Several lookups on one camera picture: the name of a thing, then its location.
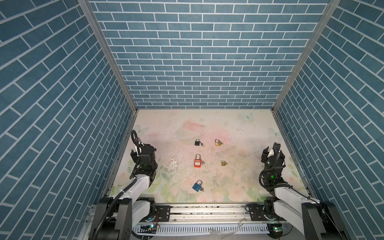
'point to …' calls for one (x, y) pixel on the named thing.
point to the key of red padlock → (203, 162)
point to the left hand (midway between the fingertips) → (139, 146)
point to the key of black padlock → (202, 144)
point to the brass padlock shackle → (218, 143)
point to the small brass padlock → (223, 163)
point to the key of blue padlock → (202, 189)
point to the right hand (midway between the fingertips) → (274, 148)
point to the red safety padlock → (197, 161)
